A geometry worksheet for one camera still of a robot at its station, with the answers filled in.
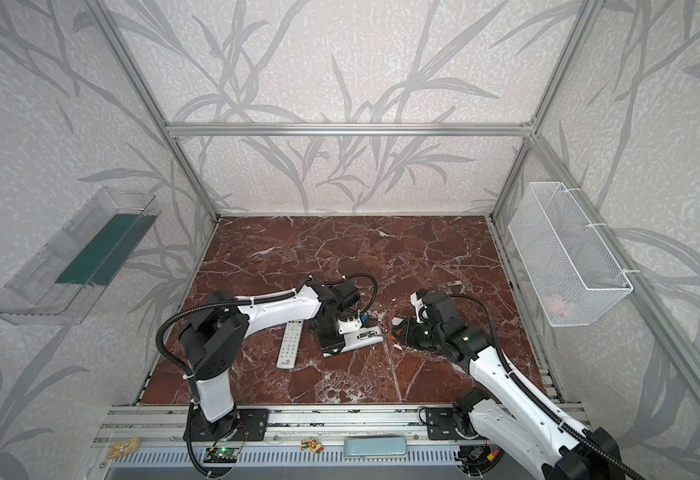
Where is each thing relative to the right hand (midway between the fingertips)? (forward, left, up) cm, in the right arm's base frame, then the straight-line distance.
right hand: (394, 323), depth 79 cm
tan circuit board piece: (-27, +66, -9) cm, 72 cm away
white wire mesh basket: (+1, -36, +23) cm, 43 cm away
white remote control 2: (-2, +30, -9) cm, 31 cm away
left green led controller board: (-28, +43, -12) cm, 53 cm away
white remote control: (-1, +10, -10) cm, 14 cm away
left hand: (0, +15, -9) cm, 18 cm away
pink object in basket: (+1, -39, +10) cm, 41 cm away
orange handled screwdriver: (-3, +1, -1) cm, 3 cm away
